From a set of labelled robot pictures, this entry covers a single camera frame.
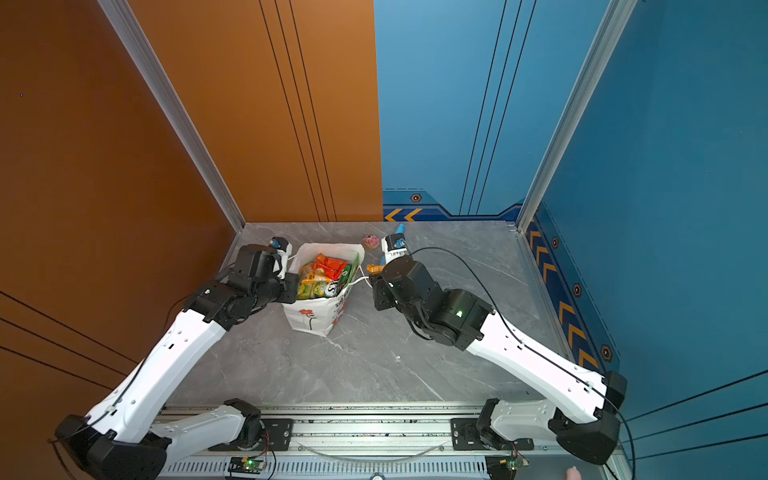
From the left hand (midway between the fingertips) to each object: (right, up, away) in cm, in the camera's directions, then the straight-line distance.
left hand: (296, 277), depth 76 cm
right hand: (+20, +1, -10) cm, 23 cm away
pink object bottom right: (+66, -44, -9) cm, 79 cm away
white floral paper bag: (+5, -11, +3) cm, 12 cm away
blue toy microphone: (+27, +15, +41) cm, 52 cm away
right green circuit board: (+51, -45, -5) cm, 69 cm away
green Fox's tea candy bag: (+3, -3, +4) cm, 6 cm away
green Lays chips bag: (+12, +1, +7) cm, 14 cm away
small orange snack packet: (+21, +3, -11) cm, 24 cm away
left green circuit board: (-11, -45, -5) cm, 46 cm away
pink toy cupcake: (+16, +10, +36) cm, 41 cm away
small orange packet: (+2, +1, +5) cm, 6 cm away
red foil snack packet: (+8, +2, +5) cm, 10 cm away
